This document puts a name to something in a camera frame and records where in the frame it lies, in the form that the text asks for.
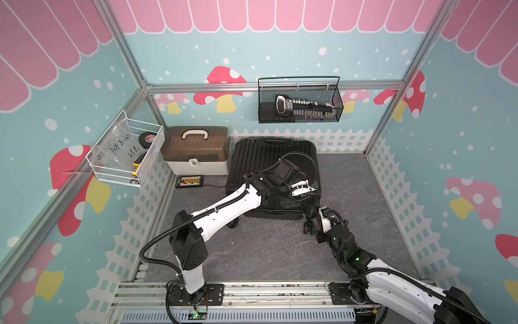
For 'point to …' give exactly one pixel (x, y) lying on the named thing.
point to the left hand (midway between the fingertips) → (293, 191)
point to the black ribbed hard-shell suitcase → (254, 156)
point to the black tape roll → (146, 138)
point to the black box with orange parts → (189, 181)
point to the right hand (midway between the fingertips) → (317, 218)
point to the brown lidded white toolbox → (196, 150)
